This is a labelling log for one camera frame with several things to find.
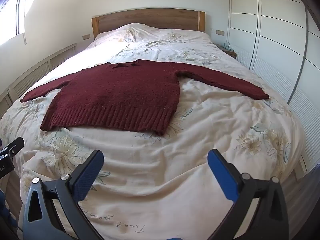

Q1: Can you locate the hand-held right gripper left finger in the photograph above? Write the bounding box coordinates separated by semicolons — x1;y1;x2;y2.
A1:
22;149;104;240

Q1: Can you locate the white wardrobe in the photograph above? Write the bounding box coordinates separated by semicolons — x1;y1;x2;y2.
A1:
229;0;320;170

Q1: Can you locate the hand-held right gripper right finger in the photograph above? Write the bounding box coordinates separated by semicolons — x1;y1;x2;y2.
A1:
207;149;290;240

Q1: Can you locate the dark blue clothing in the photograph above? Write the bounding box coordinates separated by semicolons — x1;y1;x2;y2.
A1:
0;189;18;233

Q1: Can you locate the wooden nightstand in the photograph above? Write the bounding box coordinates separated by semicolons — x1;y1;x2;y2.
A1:
217;44;237;59

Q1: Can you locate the beige louvered cabinet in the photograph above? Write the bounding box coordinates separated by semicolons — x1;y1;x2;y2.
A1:
0;43;77;119

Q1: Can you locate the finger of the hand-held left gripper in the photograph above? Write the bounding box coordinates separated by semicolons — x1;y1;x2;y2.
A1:
0;136;25;159

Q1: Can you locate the dark red knit sweater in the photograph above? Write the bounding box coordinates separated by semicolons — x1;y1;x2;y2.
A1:
20;59;269;137

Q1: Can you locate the white floral duvet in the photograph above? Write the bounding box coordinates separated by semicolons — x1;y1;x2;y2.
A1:
0;23;307;240

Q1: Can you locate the wooden bed headboard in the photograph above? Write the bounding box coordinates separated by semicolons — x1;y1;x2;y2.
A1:
91;8;206;38

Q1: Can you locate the window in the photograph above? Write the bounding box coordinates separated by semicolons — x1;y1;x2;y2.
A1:
0;0;25;47

